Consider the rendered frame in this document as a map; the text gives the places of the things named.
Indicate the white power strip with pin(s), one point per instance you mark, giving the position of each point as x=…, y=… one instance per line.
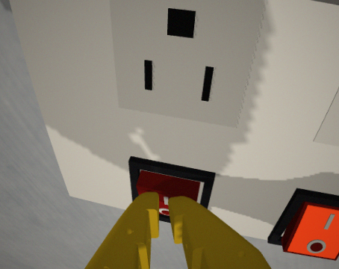
x=232, y=103

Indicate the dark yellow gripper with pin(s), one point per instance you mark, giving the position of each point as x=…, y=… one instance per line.
x=208, y=242

